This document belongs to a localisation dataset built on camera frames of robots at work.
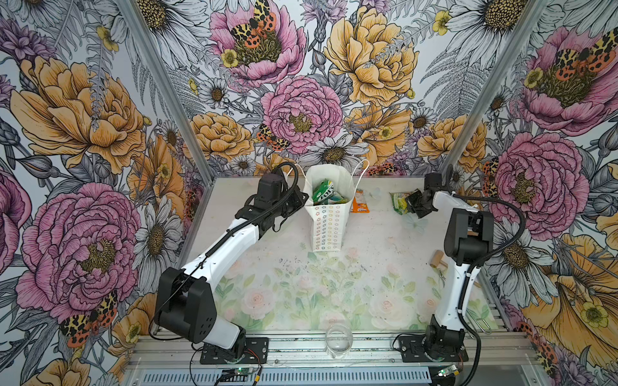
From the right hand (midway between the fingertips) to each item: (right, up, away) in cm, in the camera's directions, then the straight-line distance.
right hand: (406, 208), depth 106 cm
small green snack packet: (-2, +3, +2) cm, 4 cm away
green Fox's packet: (-37, +6, -19) cm, 42 cm away
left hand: (-41, +3, -24) cm, 48 cm away
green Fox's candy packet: (-31, +5, -16) cm, 35 cm away
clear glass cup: (-32, -41, -28) cm, 59 cm away
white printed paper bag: (-35, -4, -21) cm, 41 cm away
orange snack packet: (-20, +2, +3) cm, 20 cm away
